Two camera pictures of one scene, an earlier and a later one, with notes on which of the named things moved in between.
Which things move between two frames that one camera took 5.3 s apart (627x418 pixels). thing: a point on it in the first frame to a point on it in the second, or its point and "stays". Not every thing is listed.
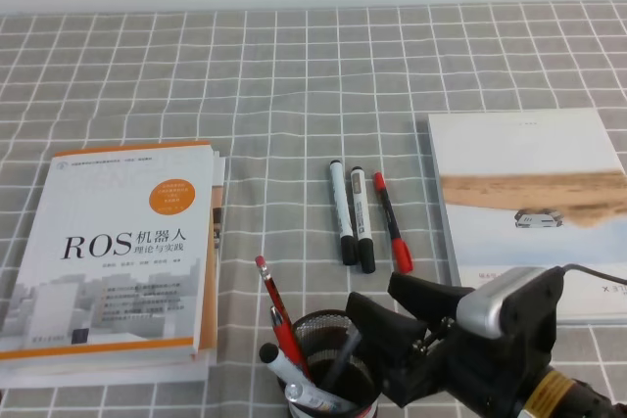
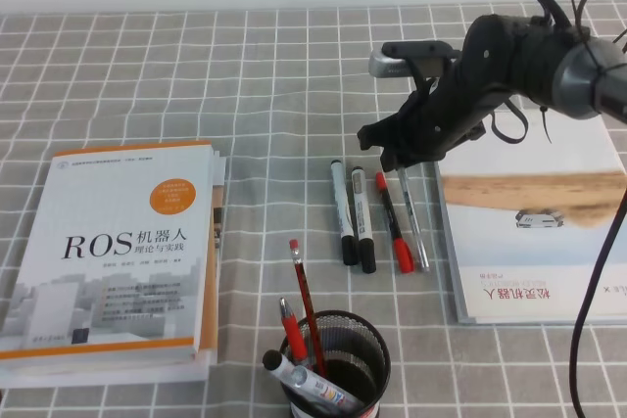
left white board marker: [347, 238] stays
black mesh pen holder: [337, 363] stays
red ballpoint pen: [287, 341] to [293, 331]
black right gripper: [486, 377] to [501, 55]
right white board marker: [365, 241] stays
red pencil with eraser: [273, 294] to [295, 253]
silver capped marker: [297, 393] to [315, 384]
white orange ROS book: [120, 261] stays
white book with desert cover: [537, 189] stays
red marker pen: [402, 253] stays
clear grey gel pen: [352, 337] to [414, 221]
